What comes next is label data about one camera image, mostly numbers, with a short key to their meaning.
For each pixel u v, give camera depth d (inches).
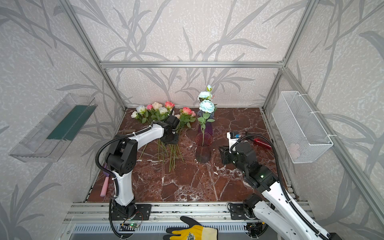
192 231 26.3
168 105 44.0
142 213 28.5
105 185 32.1
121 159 20.4
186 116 42.6
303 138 24.0
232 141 24.8
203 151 31.9
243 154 20.0
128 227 28.4
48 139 25.3
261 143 37.1
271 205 23.9
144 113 44.9
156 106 44.0
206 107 27.7
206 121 29.6
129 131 41.4
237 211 28.9
